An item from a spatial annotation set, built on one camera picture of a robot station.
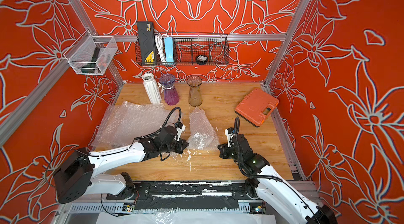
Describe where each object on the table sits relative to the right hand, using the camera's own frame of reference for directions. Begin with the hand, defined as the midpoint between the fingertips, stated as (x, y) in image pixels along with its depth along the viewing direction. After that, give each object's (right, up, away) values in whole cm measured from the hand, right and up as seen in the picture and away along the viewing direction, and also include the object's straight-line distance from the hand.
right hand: (215, 147), depth 80 cm
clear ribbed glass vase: (-12, +27, +18) cm, 35 cm away
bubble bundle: (-7, +6, 0) cm, 9 cm away
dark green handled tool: (-66, +42, +1) cm, 78 cm away
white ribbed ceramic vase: (-39, +31, +15) cm, 52 cm away
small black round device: (-7, +51, +16) cm, 54 cm away
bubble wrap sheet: (-54, +11, +15) cm, 57 cm away
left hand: (-14, +1, +2) cm, 14 cm away
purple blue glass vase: (-28, +26, +20) cm, 43 cm away
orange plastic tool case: (+28, +20, +18) cm, 39 cm away
